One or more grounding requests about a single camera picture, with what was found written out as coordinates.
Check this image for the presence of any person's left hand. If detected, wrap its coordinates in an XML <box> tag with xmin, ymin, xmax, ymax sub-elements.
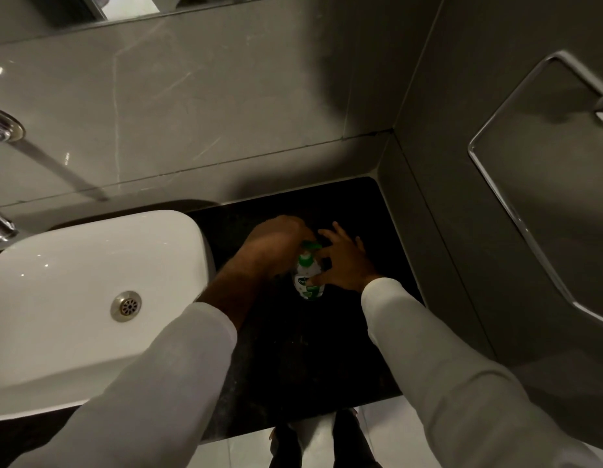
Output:
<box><xmin>232</xmin><ymin>214</ymin><xmax>318</xmax><ymax>282</ymax></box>

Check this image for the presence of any person's right hand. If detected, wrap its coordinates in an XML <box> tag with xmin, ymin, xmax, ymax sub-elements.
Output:
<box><xmin>312</xmin><ymin>220</ymin><xmax>383</xmax><ymax>294</ymax></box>

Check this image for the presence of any white green hand soap bottle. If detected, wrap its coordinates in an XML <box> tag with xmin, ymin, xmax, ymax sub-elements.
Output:
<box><xmin>291</xmin><ymin>240</ymin><xmax>327</xmax><ymax>302</ymax></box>

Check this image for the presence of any person's left forearm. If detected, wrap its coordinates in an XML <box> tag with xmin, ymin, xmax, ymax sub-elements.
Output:
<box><xmin>8</xmin><ymin>260</ymin><xmax>271</xmax><ymax>468</ymax></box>

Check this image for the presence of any person's right forearm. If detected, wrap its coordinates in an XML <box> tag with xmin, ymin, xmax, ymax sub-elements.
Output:
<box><xmin>361</xmin><ymin>277</ymin><xmax>602</xmax><ymax>468</ymax></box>

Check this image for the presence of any person's right dark shoe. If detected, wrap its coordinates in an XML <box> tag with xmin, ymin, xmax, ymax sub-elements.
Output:
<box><xmin>332</xmin><ymin>408</ymin><xmax>381</xmax><ymax>468</ymax></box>

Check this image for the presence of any person's dark shoe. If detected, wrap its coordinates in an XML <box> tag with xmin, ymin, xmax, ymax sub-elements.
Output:
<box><xmin>268</xmin><ymin>423</ymin><xmax>303</xmax><ymax>468</ymax></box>
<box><xmin>332</xmin><ymin>408</ymin><xmax>381</xmax><ymax>468</ymax></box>

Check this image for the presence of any person's left dark shoe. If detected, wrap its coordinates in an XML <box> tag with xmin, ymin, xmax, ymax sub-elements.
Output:
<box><xmin>268</xmin><ymin>423</ymin><xmax>303</xmax><ymax>468</ymax></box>

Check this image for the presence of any metal sink drain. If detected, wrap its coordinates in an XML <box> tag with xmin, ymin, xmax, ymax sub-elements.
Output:
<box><xmin>110</xmin><ymin>290</ymin><xmax>143</xmax><ymax>323</ymax></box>

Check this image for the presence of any white ceramic sink basin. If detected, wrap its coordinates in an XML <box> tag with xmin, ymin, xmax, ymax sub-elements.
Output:
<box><xmin>0</xmin><ymin>210</ymin><xmax>216</xmax><ymax>423</ymax></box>

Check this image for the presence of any chrome towel ring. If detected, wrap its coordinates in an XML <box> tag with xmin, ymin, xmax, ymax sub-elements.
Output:
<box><xmin>467</xmin><ymin>49</ymin><xmax>603</xmax><ymax>330</ymax></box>

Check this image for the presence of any wall mirror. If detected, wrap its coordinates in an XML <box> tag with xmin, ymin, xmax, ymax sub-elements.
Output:
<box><xmin>0</xmin><ymin>0</ymin><xmax>295</xmax><ymax>46</ymax></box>

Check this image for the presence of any chrome wall faucet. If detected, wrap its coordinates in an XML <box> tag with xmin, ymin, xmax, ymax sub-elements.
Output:
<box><xmin>0</xmin><ymin>104</ymin><xmax>27</xmax><ymax>242</ymax></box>

